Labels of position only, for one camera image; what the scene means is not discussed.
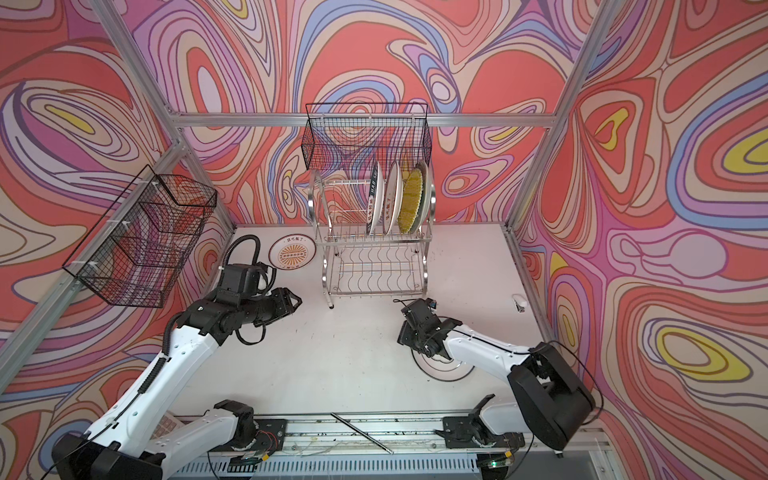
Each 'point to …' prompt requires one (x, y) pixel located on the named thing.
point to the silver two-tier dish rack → (374, 235)
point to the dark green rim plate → (376, 199)
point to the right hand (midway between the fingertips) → (410, 343)
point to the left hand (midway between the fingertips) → (300, 300)
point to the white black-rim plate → (440, 366)
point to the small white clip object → (520, 303)
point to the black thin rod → (362, 433)
